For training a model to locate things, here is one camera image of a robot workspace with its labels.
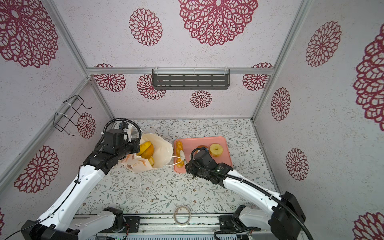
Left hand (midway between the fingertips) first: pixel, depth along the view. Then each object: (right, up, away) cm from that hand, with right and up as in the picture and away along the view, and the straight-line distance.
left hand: (139, 143), depth 77 cm
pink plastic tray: (+25, -1, +26) cm, 37 cm away
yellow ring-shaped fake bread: (+43, -5, +20) cm, 48 cm away
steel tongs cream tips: (+22, -7, +6) cm, 24 cm away
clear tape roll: (+19, -38, -2) cm, 42 cm away
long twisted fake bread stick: (+19, -5, +22) cm, 30 cm away
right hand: (+25, -11, 0) cm, 27 cm away
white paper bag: (+9, -7, +15) cm, 19 cm away
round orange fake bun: (+34, -3, +26) cm, 43 cm away
